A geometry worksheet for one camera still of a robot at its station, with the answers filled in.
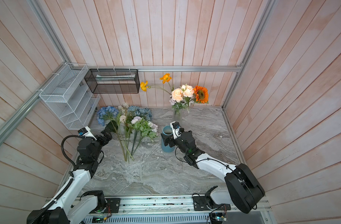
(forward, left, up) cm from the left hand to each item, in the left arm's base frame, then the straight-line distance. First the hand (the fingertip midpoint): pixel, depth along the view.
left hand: (105, 133), depth 82 cm
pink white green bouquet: (+13, -12, -15) cm, 23 cm away
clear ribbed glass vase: (+25, -46, -11) cm, 53 cm away
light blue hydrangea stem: (+29, +10, -14) cm, 33 cm away
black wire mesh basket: (+43, +3, +7) cm, 43 cm away
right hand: (+2, -38, 0) cm, 38 cm away
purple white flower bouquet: (+19, -47, +4) cm, 51 cm away
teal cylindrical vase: (+3, -37, -1) cm, 38 cm away
